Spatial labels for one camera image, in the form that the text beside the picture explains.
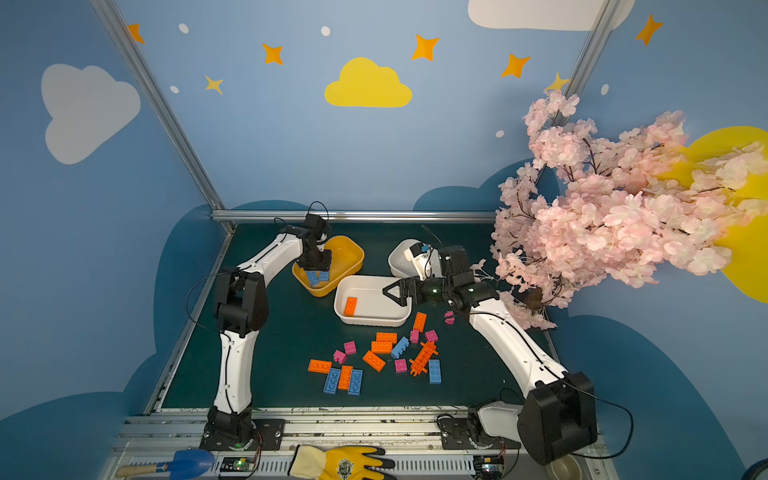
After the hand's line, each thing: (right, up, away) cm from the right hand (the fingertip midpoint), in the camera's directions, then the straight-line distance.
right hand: (398, 285), depth 78 cm
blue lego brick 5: (+11, -26, +4) cm, 28 cm away
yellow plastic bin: (-18, +8, +33) cm, 39 cm away
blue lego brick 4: (+1, -20, +10) cm, 22 cm away
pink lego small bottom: (+1, -24, +8) cm, 25 cm away
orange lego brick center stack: (-4, -19, +12) cm, 23 cm away
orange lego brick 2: (-23, -25, +8) cm, 34 cm away
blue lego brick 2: (-25, 0, +25) cm, 36 cm away
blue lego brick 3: (-12, -29, +8) cm, 33 cm away
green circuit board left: (-39, -43, -7) cm, 58 cm away
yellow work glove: (-20, -41, -9) cm, 46 cm away
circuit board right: (+22, -44, -6) cm, 49 cm away
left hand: (-26, +5, +25) cm, 37 cm away
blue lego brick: (-30, 0, +26) cm, 40 cm away
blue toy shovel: (-52, -42, -7) cm, 67 cm away
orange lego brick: (-15, -9, +20) cm, 27 cm away
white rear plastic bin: (+1, +4, +28) cm, 29 cm away
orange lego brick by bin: (+8, -14, +18) cm, 24 cm away
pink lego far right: (+18, -13, +20) cm, 30 cm away
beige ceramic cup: (+39, -43, -8) cm, 59 cm away
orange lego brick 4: (-7, -23, +8) cm, 26 cm away
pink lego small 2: (-14, -20, +11) cm, 27 cm away
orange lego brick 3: (-15, -27, +6) cm, 32 cm away
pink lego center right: (+11, -17, +13) cm, 24 cm away
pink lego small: (-17, -22, +8) cm, 29 cm away
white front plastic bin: (-12, -8, +23) cm, 27 cm away
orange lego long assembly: (+9, -21, +10) cm, 25 cm away
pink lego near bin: (+5, -17, +12) cm, 21 cm away
